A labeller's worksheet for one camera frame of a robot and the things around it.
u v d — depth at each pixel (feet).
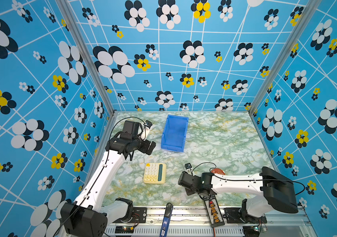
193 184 2.00
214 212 2.41
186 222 2.37
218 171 2.77
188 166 2.44
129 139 1.83
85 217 1.21
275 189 1.37
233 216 2.37
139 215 2.38
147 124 2.22
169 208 2.33
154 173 2.83
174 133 3.56
